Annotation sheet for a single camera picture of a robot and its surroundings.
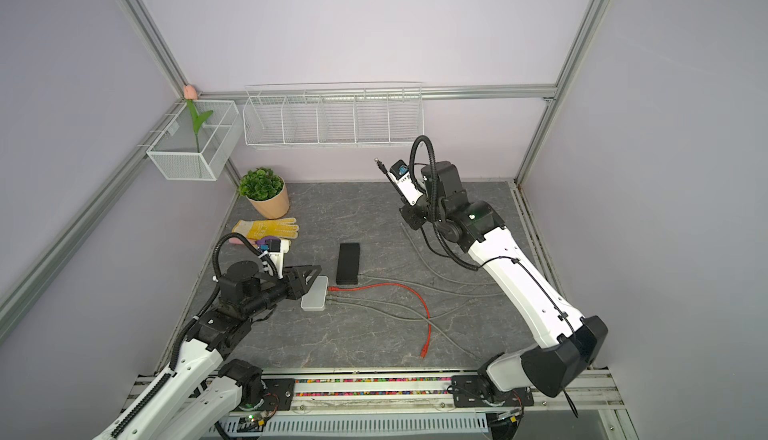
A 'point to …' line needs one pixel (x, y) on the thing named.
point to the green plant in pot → (266, 191)
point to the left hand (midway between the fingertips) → (317, 272)
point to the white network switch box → (315, 299)
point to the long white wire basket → (333, 114)
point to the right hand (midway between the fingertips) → (407, 198)
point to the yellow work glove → (278, 227)
